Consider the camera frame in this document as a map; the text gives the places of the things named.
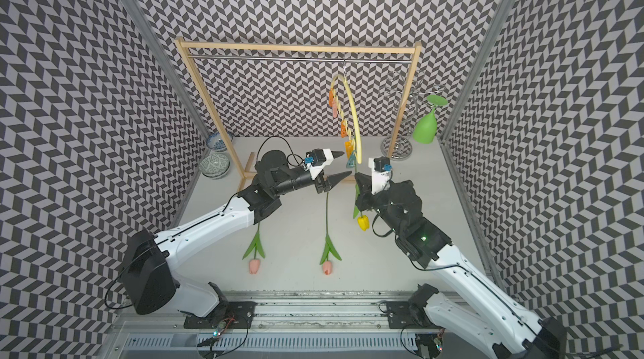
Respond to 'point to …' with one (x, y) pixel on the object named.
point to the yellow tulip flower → (363, 222)
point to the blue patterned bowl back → (215, 141)
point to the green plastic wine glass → (424, 130)
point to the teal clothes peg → (351, 162)
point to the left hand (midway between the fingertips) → (345, 162)
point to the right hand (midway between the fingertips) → (356, 180)
